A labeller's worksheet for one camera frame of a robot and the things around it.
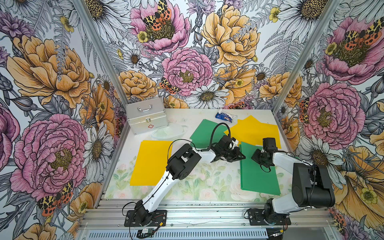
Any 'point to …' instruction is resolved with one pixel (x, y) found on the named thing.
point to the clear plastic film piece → (169, 132)
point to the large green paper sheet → (252, 176)
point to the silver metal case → (147, 116)
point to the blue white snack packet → (223, 115)
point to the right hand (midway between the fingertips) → (254, 160)
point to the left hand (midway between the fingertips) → (245, 160)
